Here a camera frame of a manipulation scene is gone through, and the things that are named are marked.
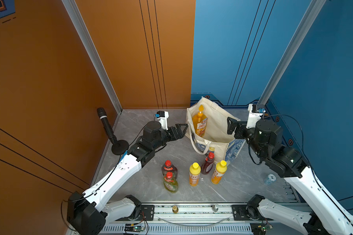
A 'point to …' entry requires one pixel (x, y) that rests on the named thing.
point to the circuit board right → (264, 228)
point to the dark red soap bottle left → (169, 167)
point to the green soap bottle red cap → (171, 185)
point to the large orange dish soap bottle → (199, 122)
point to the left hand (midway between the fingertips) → (182, 125)
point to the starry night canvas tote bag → (215, 140)
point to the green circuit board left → (138, 228)
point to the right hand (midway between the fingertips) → (238, 118)
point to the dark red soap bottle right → (207, 165)
